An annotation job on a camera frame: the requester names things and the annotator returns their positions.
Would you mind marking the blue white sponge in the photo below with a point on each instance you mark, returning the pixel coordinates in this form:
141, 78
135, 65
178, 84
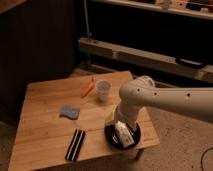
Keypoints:
69, 112

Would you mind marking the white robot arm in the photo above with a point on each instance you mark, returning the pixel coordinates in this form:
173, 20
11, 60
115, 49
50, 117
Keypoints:
141, 92

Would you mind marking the white ceramic cup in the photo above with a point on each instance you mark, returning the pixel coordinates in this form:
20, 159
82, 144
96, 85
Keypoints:
102, 88

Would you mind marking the orange carrot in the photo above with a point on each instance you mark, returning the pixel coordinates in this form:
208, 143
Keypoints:
88, 88

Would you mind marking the black round plate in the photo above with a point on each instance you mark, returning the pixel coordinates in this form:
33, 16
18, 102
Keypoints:
112, 137

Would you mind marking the grey metal beam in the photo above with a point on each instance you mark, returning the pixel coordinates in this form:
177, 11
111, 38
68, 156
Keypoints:
143, 58

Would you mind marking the vertical metal pole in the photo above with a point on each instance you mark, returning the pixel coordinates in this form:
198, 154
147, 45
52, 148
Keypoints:
88, 33

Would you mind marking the wooden table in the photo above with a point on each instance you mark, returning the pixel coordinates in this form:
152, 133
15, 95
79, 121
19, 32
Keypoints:
43, 137

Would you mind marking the white box on plate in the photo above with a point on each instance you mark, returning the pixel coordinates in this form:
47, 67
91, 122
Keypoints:
124, 134

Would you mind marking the black white striped block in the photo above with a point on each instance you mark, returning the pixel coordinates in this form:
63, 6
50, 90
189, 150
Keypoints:
75, 145

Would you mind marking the upper wooden shelf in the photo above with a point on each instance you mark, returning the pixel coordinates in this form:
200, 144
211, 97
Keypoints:
159, 8

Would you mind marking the black handle on beam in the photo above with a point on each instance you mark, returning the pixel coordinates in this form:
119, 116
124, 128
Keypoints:
189, 64

